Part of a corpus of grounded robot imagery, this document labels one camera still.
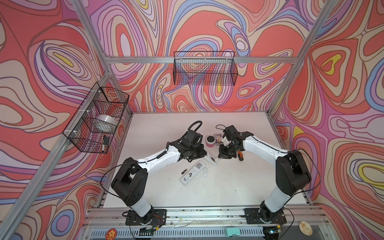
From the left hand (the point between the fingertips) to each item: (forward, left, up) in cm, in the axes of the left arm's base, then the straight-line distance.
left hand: (208, 153), depth 84 cm
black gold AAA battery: (-6, +14, -11) cm, 19 cm away
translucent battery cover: (-7, +2, -11) cm, 13 cm away
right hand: (-1, -8, -6) cm, 10 cm away
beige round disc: (-35, -45, -11) cm, 58 cm away
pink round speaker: (+12, -3, -6) cm, 14 cm away
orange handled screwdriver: (+3, -21, -9) cm, 24 cm away
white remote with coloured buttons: (-1, -3, -7) cm, 8 cm away
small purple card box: (+16, -9, -9) cm, 20 cm away
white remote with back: (-8, +9, -10) cm, 15 cm away
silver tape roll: (+8, +52, +20) cm, 56 cm away
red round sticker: (-37, +47, -11) cm, 61 cm away
